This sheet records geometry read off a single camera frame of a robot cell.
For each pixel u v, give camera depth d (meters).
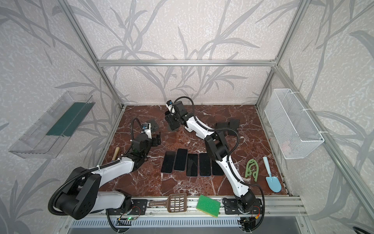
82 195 0.42
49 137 0.65
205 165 0.89
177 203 0.75
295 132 0.61
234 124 0.98
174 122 0.92
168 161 0.93
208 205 0.72
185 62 0.98
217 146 0.64
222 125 0.98
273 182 0.82
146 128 0.76
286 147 0.73
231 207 0.73
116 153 0.91
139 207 0.72
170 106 0.91
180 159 0.88
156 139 0.79
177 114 0.82
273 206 0.75
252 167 0.87
